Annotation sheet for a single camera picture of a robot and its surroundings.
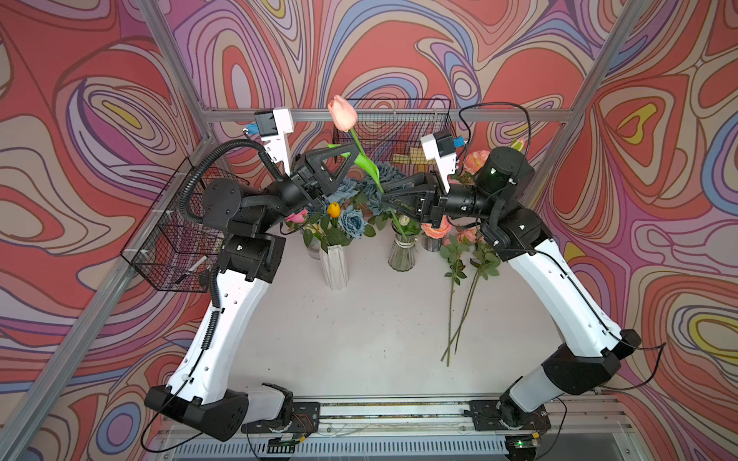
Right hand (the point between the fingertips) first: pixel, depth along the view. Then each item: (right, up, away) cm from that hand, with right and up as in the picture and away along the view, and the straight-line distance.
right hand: (381, 205), depth 50 cm
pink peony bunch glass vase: (+14, -4, +19) cm, 25 cm away
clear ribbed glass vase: (+9, -11, +50) cm, 52 cm away
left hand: (-3, +6, -8) cm, 11 cm away
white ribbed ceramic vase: (-13, -14, +38) cm, 43 cm away
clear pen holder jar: (+20, -7, +56) cm, 60 cm away
